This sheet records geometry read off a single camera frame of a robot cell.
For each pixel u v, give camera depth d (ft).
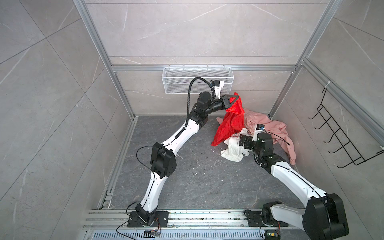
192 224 2.39
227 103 2.28
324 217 1.29
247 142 2.48
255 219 2.39
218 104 2.25
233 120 2.71
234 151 2.96
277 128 3.50
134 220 2.39
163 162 1.81
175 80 3.31
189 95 2.08
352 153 2.01
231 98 2.38
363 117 1.82
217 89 2.28
